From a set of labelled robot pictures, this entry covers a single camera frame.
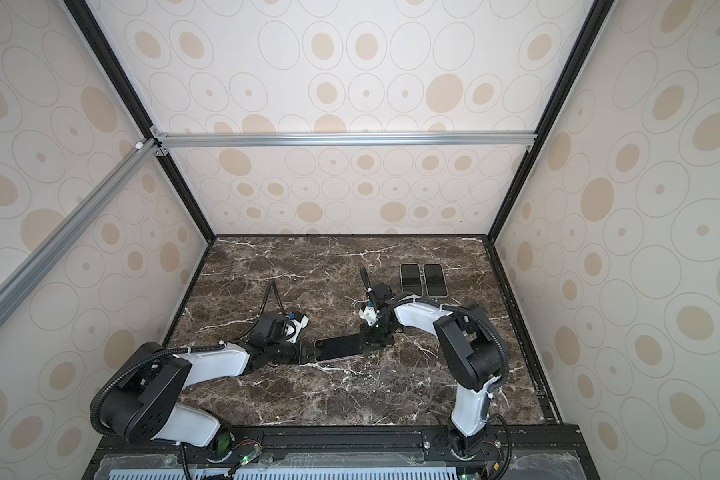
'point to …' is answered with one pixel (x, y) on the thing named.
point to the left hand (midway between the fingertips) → (325, 351)
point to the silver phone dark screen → (411, 279)
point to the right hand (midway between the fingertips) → (363, 348)
